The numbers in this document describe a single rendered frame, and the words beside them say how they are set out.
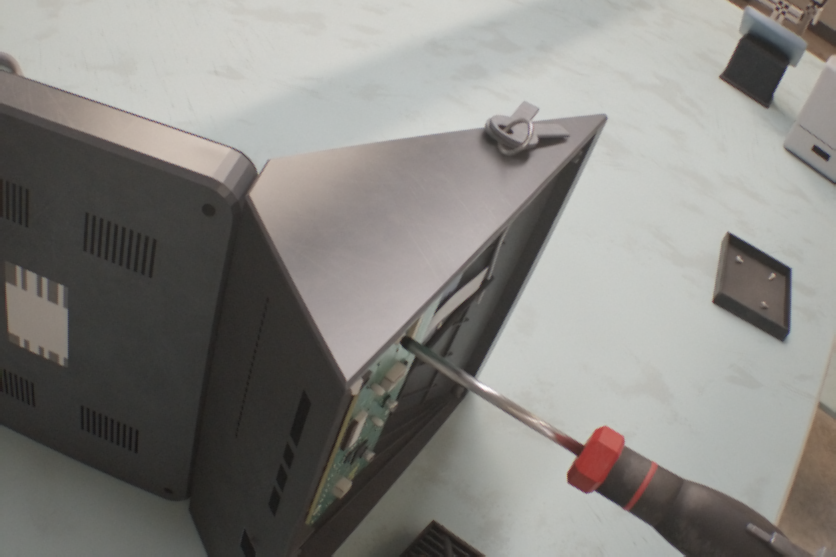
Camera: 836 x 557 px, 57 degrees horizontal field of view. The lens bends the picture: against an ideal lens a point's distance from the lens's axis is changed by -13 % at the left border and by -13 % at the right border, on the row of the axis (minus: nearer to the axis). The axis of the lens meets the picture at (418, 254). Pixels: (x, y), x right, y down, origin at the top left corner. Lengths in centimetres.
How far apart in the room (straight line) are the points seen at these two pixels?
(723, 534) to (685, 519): 1
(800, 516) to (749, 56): 137
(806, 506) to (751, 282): 155
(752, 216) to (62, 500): 73
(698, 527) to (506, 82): 70
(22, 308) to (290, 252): 16
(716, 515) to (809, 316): 56
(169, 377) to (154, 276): 6
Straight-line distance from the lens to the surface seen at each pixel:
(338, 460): 36
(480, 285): 46
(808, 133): 114
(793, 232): 96
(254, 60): 82
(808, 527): 228
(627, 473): 29
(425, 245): 30
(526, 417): 29
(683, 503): 29
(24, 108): 33
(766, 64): 125
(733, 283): 79
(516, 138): 37
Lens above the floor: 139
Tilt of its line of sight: 37 degrees down
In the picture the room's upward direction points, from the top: 22 degrees clockwise
